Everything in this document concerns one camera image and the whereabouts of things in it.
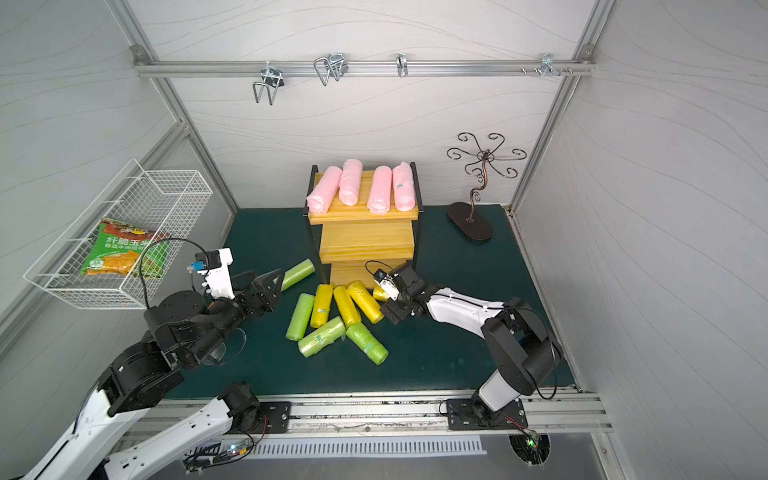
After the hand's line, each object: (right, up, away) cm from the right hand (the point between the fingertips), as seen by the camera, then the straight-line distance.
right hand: (398, 292), depth 91 cm
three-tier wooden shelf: (-8, +21, -18) cm, 29 cm away
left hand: (-27, +10, -31) cm, 42 cm away
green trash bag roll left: (-30, -7, -3) cm, 31 cm away
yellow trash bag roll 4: (-6, 0, +1) cm, 6 cm away
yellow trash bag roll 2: (-16, -5, -1) cm, 16 cm away
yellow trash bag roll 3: (-10, -3, +1) cm, 11 cm away
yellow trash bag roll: (-24, -4, -1) cm, 24 cm away
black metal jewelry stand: (+26, +26, +26) cm, 45 cm away
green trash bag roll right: (-8, -13, -10) cm, 18 cm away
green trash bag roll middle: (-22, -11, -8) cm, 26 cm away
